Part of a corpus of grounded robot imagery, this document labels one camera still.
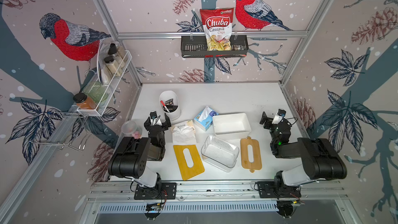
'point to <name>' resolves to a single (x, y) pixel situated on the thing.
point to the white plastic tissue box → (235, 126)
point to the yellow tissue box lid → (186, 171)
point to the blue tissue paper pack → (204, 119)
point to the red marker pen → (165, 106)
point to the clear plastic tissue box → (219, 154)
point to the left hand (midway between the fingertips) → (159, 112)
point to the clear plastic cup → (130, 128)
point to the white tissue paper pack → (183, 132)
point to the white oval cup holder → (169, 104)
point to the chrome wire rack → (65, 128)
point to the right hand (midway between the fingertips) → (271, 112)
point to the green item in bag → (95, 92)
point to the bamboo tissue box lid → (256, 164)
